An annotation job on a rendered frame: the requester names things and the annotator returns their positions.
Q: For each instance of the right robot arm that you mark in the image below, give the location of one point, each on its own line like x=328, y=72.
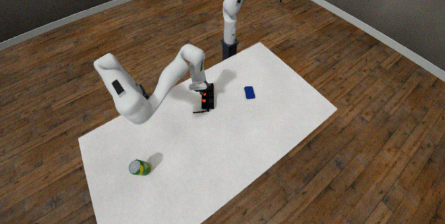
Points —
x=128, y=98

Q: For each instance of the green and yellow drink can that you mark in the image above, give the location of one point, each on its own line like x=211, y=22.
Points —
x=138, y=167

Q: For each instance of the small blue rectangular pad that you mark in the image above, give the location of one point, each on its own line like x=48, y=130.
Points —
x=249, y=92

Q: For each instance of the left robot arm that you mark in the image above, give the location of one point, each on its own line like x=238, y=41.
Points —
x=230, y=9

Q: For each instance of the black power strip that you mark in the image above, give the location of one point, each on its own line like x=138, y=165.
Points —
x=207, y=100

